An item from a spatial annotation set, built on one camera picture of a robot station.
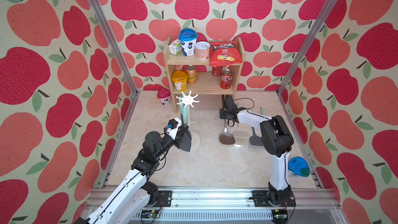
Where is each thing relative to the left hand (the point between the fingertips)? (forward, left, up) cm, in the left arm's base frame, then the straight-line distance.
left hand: (187, 129), depth 72 cm
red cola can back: (+41, -17, +4) cm, 45 cm away
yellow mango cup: (+29, +5, +6) cm, 30 cm away
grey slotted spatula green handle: (+29, -51, -22) cm, 63 cm away
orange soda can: (+35, -1, +8) cm, 36 cm away
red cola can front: (+30, -21, +8) cm, 38 cm away
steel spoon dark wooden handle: (+10, -23, -25) cm, 35 cm away
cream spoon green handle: (+12, -33, -23) cm, 42 cm away
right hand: (+24, -23, -19) cm, 39 cm away
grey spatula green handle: (0, +1, -4) cm, 4 cm away
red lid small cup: (+37, +19, -14) cm, 44 cm away
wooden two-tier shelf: (+36, -6, -3) cm, 37 cm away
